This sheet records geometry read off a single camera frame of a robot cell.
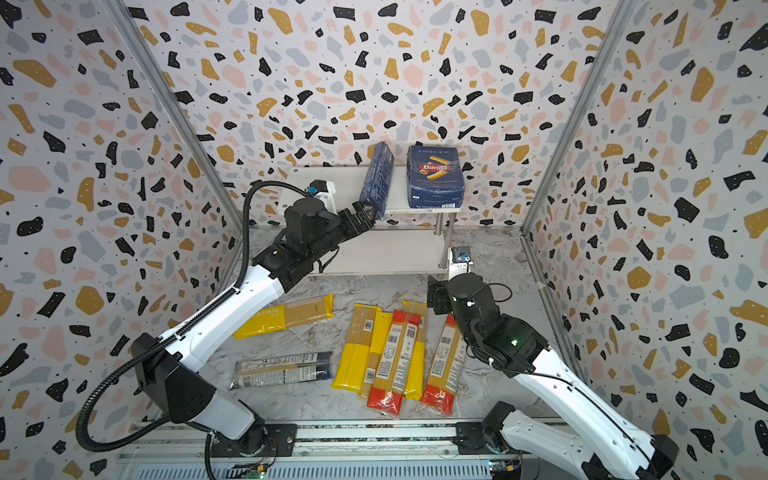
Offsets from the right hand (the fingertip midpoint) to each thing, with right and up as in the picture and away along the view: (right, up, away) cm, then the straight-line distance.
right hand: (440, 272), depth 67 cm
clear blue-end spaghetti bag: (-42, -28, +15) cm, 52 cm away
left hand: (-16, +16, +3) cm, 23 cm away
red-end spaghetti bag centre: (-12, -32, +10) cm, 36 cm away
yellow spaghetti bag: (-23, -27, +18) cm, 39 cm away
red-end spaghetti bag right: (+4, -28, +16) cm, 33 cm away
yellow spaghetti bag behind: (-5, -31, +15) cm, 35 cm away
